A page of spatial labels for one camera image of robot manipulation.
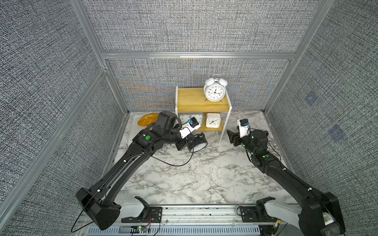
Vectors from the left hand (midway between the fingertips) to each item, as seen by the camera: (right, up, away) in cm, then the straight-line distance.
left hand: (195, 135), depth 67 cm
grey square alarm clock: (-6, +9, +19) cm, 22 cm away
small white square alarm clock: (+11, +7, +19) cm, 23 cm away
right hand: (+22, +5, +13) cm, 25 cm away
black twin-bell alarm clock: (+1, -4, +3) cm, 5 cm away
